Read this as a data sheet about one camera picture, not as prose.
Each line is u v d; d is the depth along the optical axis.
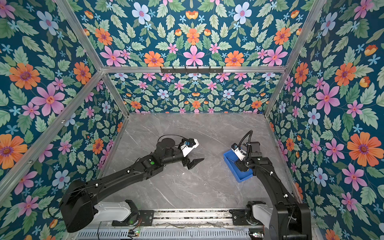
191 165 0.66
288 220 0.44
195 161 0.65
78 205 0.40
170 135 0.55
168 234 0.70
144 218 0.73
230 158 0.92
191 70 0.93
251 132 0.69
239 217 0.73
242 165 0.75
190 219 0.75
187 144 0.61
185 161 0.65
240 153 0.75
